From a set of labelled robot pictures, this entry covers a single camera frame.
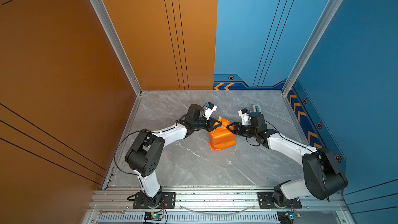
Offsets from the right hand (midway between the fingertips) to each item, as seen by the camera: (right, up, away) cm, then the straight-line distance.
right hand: (228, 128), depth 87 cm
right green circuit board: (+23, -38, -17) cm, 48 cm away
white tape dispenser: (+22, +12, +18) cm, 30 cm away
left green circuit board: (-37, -38, -17) cm, 56 cm away
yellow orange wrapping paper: (-4, -5, -2) cm, 7 cm away
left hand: (-4, +4, -1) cm, 6 cm away
